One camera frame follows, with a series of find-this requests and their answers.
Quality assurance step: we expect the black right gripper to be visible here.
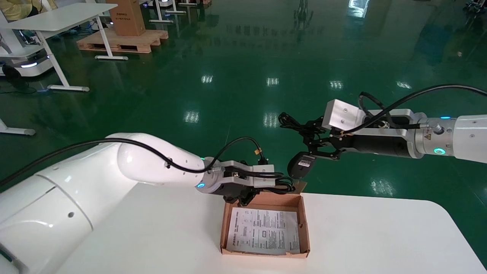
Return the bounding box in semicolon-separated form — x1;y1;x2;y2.
303;119;416;161

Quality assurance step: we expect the black floor cable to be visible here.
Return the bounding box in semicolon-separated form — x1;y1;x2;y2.
0;81;38;95

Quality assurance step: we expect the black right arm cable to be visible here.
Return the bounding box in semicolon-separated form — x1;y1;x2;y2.
359;84;487;134

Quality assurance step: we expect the person in yellow clothing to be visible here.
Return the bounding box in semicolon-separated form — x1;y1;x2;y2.
0;0;56;22

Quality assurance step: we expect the white desk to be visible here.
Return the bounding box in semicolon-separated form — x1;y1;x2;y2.
7;3;129;92

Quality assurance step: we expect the tall brown cardboard carton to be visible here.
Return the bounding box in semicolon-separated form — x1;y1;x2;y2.
106;0;146;37

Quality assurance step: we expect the wooden pallet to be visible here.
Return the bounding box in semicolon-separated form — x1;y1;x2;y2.
77;29;169;54

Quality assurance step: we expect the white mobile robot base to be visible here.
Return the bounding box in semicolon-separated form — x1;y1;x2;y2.
0;29;54;80

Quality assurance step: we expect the white printed instruction sheet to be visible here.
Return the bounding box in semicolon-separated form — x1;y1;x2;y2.
226;207;301;256

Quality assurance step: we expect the black wired computer mouse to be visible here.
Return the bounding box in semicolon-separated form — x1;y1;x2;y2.
278;112;328;180

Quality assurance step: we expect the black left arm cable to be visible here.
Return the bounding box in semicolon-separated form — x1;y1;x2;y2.
0;137;267;188

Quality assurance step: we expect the grey left wrist camera bracket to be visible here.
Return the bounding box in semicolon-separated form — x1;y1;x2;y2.
207;160;275;188

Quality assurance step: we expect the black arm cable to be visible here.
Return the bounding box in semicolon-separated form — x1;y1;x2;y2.
0;137;267;188
359;84;487;134

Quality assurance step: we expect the open brown cardboard box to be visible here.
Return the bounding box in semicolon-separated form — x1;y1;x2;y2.
220;181;311;260

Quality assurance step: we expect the white desk foot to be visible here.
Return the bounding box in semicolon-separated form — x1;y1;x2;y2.
0;118;37;137

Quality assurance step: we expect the white table frame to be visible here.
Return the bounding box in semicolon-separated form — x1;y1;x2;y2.
149;0;198;24

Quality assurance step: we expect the black power cable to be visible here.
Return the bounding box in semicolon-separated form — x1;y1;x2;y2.
262;174;296;195

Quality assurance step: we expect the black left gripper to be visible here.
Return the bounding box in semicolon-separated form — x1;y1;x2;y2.
216;186;263;207

